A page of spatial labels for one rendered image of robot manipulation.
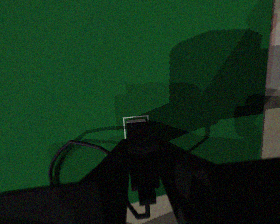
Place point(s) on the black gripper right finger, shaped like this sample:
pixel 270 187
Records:
pixel 199 191

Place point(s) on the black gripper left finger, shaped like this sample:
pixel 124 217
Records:
pixel 100 197

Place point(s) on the green circuit board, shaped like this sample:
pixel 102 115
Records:
pixel 81 69

